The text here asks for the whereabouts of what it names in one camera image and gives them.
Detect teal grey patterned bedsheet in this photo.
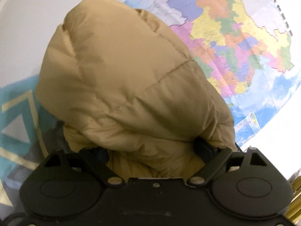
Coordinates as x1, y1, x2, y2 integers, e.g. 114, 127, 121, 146
1, 75, 57, 219

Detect tan puffer down jacket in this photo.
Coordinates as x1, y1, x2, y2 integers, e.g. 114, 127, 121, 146
36, 0, 236, 180

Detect colourful wall map poster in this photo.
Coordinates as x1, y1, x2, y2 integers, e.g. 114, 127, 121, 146
118, 0, 300, 146

